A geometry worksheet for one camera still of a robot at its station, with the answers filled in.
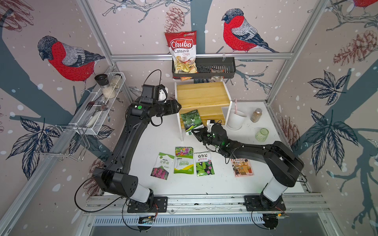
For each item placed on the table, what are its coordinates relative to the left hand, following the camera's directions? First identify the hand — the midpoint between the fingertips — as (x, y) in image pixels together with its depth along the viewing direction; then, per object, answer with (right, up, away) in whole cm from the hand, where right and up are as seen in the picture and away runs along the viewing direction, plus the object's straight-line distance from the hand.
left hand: (178, 104), depth 74 cm
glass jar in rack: (-39, +15, +13) cm, 44 cm away
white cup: (+36, -10, +21) cm, 43 cm away
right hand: (+6, -15, +8) cm, 18 cm away
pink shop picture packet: (+37, -37, +12) cm, 54 cm away
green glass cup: (+53, -19, +21) cm, 60 cm away
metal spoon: (-37, -2, -3) cm, 37 cm away
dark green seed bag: (+7, -9, +14) cm, 18 cm away
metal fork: (-43, 0, -2) cm, 43 cm away
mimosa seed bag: (+14, -36, +14) cm, 41 cm away
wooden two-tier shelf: (+18, +3, +2) cm, 18 cm away
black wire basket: (+20, +29, +33) cm, 49 cm away
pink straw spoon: (+38, -2, +28) cm, 47 cm away
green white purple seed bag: (-11, -37, +12) cm, 40 cm away
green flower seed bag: (+2, -34, +14) cm, 37 cm away
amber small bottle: (+53, -6, +29) cm, 61 cm away
